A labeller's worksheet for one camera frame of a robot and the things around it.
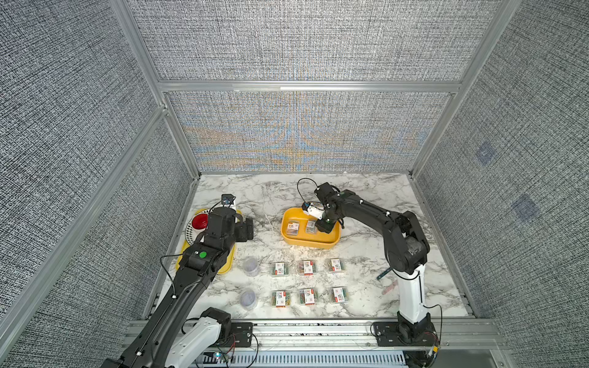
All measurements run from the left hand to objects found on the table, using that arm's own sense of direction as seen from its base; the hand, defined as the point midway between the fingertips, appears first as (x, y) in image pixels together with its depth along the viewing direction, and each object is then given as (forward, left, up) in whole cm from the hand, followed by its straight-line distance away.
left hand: (242, 217), depth 75 cm
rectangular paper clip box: (-10, -12, -21) cm, 26 cm away
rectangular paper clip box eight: (-10, -32, -20) cm, 39 cm away
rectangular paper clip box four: (+8, -17, -21) cm, 28 cm away
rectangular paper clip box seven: (-20, -32, -20) cm, 43 cm away
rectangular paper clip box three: (-20, -21, -21) cm, 36 cm away
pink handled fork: (-19, -50, -22) cm, 58 cm away
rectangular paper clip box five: (-10, -22, -21) cm, 31 cm away
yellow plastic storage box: (0, -28, -18) cm, 33 cm away
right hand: (+10, -30, -17) cm, 36 cm away
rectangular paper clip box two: (-21, -12, -21) cm, 32 cm away
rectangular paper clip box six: (+7, -25, -21) cm, 33 cm away
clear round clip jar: (-20, -1, -20) cm, 29 cm away
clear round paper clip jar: (-9, -1, -20) cm, 22 cm away
